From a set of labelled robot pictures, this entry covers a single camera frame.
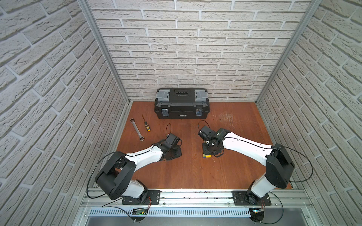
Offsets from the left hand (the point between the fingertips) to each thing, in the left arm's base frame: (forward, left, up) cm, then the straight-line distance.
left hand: (182, 151), depth 88 cm
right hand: (-2, -16, +5) cm, 17 cm away
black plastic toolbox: (+29, 0, +15) cm, 33 cm away
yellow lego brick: (-5, -16, +5) cm, 17 cm away
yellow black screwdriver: (+22, +27, -2) cm, 35 cm away
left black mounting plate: (-25, +18, -1) cm, 31 cm away
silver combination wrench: (+11, +29, -3) cm, 31 cm away
